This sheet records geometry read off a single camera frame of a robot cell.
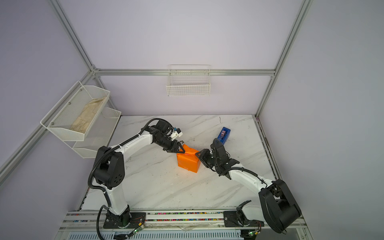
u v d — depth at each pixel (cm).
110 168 49
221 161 66
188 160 84
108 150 50
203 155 75
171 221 75
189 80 95
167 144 78
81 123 75
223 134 101
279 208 42
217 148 65
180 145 82
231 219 73
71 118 80
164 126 77
